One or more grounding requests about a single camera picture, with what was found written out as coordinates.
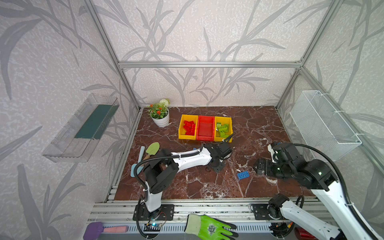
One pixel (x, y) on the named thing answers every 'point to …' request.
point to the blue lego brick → (243, 175)
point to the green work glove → (206, 227)
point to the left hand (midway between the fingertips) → (218, 161)
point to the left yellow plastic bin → (181, 130)
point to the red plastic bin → (205, 128)
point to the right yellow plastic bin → (224, 120)
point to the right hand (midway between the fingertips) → (259, 162)
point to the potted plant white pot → (159, 113)
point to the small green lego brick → (219, 124)
